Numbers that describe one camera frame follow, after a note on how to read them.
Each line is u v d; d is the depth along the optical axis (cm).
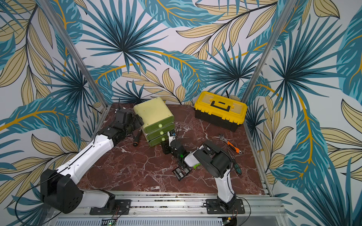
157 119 83
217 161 53
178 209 73
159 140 92
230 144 97
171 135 83
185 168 86
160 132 90
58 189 39
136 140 97
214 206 73
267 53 86
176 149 73
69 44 81
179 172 84
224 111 95
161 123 84
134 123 74
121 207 73
